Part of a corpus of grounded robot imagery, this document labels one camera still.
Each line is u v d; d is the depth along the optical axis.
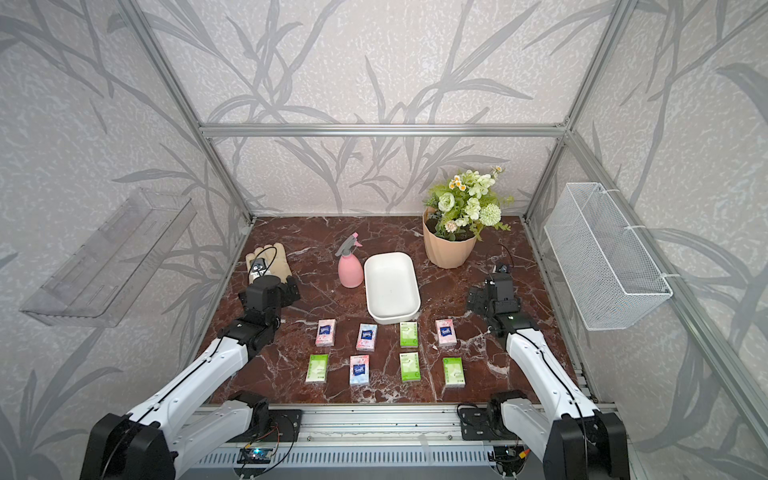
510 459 0.72
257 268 0.69
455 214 0.87
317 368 0.81
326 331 0.87
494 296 0.65
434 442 0.72
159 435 0.40
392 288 0.99
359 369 0.81
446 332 0.87
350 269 0.94
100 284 0.64
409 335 0.87
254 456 0.71
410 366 0.81
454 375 0.79
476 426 0.73
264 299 0.62
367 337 0.86
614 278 0.59
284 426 0.73
